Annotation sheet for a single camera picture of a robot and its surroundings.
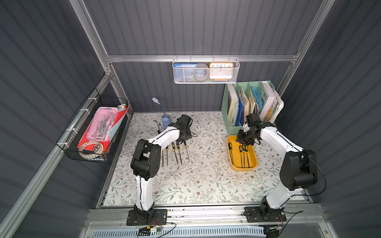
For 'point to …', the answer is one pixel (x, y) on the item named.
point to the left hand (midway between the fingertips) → (185, 135)
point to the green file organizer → (240, 99)
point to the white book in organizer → (273, 105)
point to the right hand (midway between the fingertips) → (241, 139)
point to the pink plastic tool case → (104, 119)
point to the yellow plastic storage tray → (236, 156)
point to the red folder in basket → (104, 144)
